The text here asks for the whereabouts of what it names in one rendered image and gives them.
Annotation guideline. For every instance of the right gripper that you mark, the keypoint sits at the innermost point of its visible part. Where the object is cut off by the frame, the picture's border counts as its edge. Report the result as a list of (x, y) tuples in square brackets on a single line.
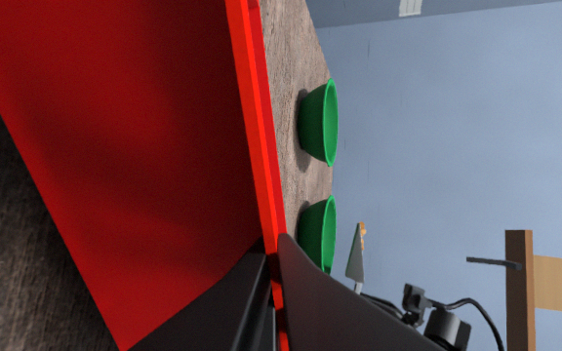
[(412, 321)]

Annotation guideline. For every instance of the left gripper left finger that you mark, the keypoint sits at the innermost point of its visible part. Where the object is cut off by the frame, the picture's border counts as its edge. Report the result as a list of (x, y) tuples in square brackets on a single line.
[(232, 315)]

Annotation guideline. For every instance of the grey metal scoop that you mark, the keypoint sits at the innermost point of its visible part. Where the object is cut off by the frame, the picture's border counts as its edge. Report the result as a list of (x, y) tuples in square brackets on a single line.
[(355, 268)]

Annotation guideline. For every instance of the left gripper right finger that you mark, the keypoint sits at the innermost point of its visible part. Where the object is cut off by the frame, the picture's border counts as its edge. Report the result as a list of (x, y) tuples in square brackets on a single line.
[(322, 314)]

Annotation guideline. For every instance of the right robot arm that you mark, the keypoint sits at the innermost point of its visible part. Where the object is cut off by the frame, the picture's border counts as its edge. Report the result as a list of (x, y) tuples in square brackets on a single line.
[(443, 328)]

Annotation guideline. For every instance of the green bowl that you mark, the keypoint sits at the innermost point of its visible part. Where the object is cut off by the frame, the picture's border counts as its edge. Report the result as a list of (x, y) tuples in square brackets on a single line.
[(319, 122), (317, 234)]

